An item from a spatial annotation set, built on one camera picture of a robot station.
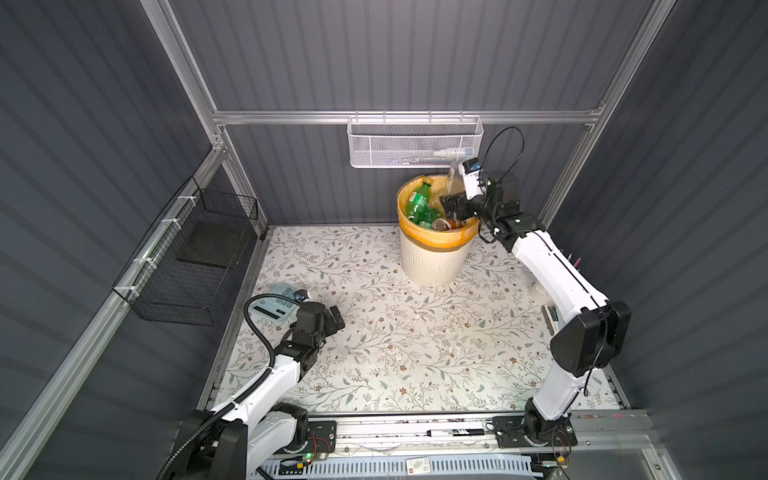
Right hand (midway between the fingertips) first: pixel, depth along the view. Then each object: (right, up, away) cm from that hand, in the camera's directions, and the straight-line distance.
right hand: (460, 192), depth 81 cm
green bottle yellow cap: (-10, -1, +11) cm, 15 cm away
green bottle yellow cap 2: (-8, -5, +13) cm, 16 cm away
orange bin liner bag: (-8, -13, 0) cm, 15 cm away
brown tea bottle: (-4, -8, +6) cm, 11 cm away
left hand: (-39, -35, +7) cm, 53 cm away
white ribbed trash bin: (-6, -21, +11) cm, 24 cm away
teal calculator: (-55, -34, +13) cm, 66 cm away
